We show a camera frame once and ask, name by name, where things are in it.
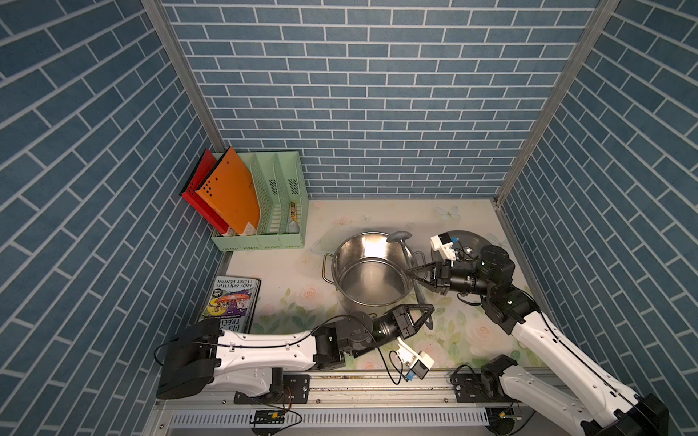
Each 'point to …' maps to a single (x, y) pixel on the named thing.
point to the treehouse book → (233, 301)
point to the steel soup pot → (371, 271)
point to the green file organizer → (282, 180)
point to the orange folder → (229, 190)
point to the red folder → (205, 163)
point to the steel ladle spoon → (401, 236)
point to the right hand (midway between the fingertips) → (412, 278)
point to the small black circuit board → (269, 416)
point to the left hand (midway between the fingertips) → (434, 302)
